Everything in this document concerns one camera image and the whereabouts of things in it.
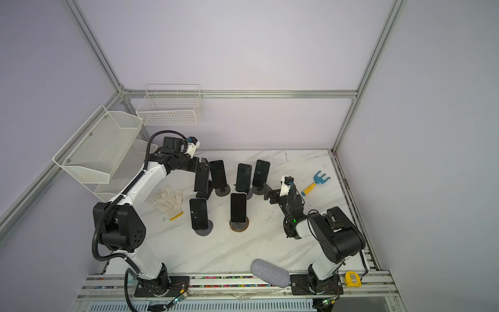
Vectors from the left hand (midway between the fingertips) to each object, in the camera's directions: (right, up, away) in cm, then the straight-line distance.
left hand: (200, 166), depth 89 cm
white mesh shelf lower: (-23, 0, -15) cm, 27 cm away
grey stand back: (+9, -13, +13) cm, 21 cm away
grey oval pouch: (+32, -42, -14) cm, 55 cm away
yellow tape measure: (+62, -45, -14) cm, 78 cm away
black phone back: (+8, -3, +5) cm, 10 cm away
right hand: (+32, -9, 0) cm, 33 cm away
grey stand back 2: (+23, -14, +10) cm, 29 cm away
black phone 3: (+2, -20, -9) cm, 22 cm away
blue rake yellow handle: (+61, -8, +18) cm, 64 cm away
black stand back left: (0, -15, +10) cm, 18 cm away
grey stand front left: (+2, -31, -1) cm, 31 cm away
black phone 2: (+28, -4, +7) cm, 29 cm away
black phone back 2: (+20, -6, +4) cm, 21 cm away
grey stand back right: (+28, -13, +15) cm, 35 cm away
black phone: (-1, -7, +6) cm, 10 cm away
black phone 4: (+19, -18, -9) cm, 27 cm away
